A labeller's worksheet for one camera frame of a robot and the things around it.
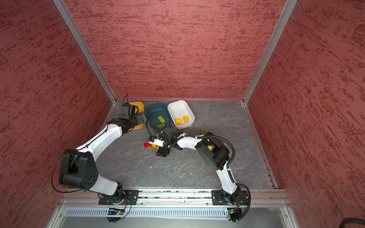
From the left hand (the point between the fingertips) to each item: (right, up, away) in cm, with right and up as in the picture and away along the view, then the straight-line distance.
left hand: (139, 120), depth 90 cm
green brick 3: (+43, -9, +10) cm, 45 cm away
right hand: (+13, -20, +1) cm, 24 cm away
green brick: (+12, 0, +17) cm, 20 cm away
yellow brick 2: (+25, -1, +16) cm, 30 cm away
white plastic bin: (+24, +8, +24) cm, 35 cm away
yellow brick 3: (+10, -17, +2) cm, 20 cm away
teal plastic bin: (+5, +7, +23) cm, 25 cm away
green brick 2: (+13, -5, +11) cm, 18 cm away
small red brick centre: (+5, -16, +2) cm, 17 cm away
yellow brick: (+30, 0, +14) cm, 34 cm away
